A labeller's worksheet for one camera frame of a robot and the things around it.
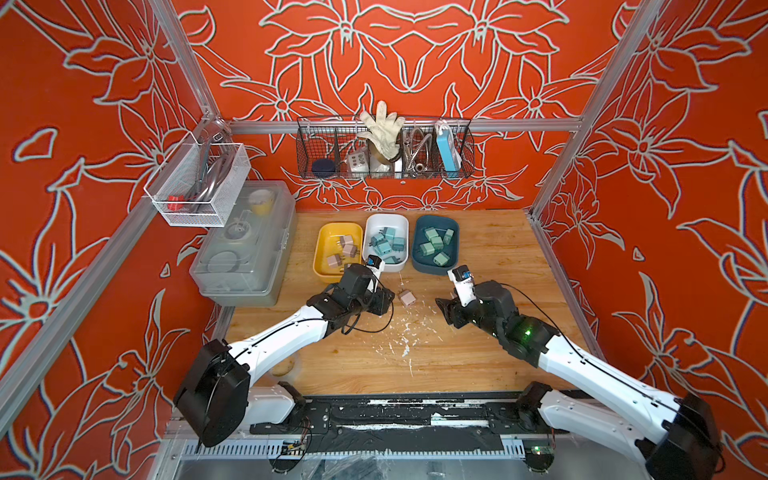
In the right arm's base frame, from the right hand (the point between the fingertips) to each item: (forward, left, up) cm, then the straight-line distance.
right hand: (440, 295), depth 77 cm
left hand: (+3, +14, -3) cm, 15 cm away
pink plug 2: (+27, +28, -14) cm, 41 cm away
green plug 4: (+32, -8, -12) cm, 35 cm away
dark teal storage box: (+19, +2, -13) cm, 23 cm away
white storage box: (+38, +20, -13) cm, 44 cm away
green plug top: (+30, -4, -14) cm, 33 cm away
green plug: (+26, 0, -14) cm, 30 cm away
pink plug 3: (+24, +27, -14) cm, 39 cm away
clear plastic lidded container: (+7, +54, +4) cm, 55 cm away
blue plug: (+22, +13, -14) cm, 29 cm away
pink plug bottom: (+32, +30, -14) cm, 46 cm away
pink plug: (+7, +8, -14) cm, 17 cm away
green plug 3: (+35, -2, -14) cm, 37 cm away
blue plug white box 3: (+34, +14, -14) cm, 39 cm away
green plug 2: (+22, -4, -13) cm, 26 cm away
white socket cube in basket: (+39, +24, +14) cm, 48 cm away
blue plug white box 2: (+29, +10, -14) cm, 34 cm away
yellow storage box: (+30, +37, -15) cm, 50 cm away
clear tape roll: (-24, +32, +17) cm, 43 cm away
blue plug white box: (+26, +16, -12) cm, 33 cm away
